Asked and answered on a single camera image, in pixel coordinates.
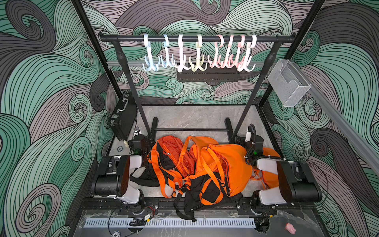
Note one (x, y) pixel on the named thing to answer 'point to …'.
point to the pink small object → (289, 227)
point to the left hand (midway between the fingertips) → (140, 136)
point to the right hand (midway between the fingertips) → (243, 135)
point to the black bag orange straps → (200, 191)
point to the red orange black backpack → (170, 164)
